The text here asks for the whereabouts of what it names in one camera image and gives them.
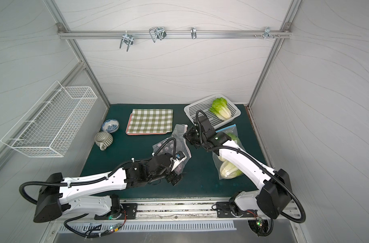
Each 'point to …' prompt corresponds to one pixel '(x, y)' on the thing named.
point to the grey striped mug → (103, 139)
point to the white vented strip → (104, 228)
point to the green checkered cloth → (151, 121)
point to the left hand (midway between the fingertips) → (181, 165)
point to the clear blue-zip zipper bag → (216, 160)
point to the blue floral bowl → (110, 125)
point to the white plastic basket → (205, 104)
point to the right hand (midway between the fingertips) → (181, 134)
